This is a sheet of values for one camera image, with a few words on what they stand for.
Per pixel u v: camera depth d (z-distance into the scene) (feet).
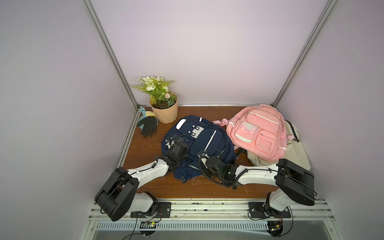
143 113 3.74
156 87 3.02
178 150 2.23
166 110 3.20
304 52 2.86
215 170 2.09
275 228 2.31
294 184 1.42
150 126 3.55
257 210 2.38
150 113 3.66
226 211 2.44
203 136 3.22
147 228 2.37
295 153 2.93
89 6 2.32
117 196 1.38
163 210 2.39
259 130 3.20
